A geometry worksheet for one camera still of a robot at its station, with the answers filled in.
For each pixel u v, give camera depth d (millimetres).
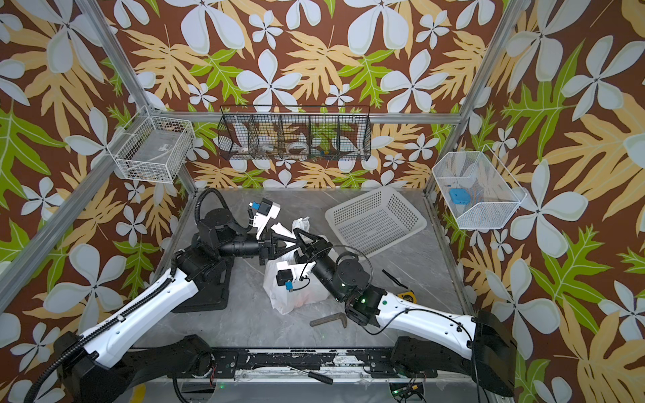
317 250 574
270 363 750
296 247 608
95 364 374
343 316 824
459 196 821
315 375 718
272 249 583
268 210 558
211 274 514
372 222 1078
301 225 644
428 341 473
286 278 537
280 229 595
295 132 966
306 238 616
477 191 836
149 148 858
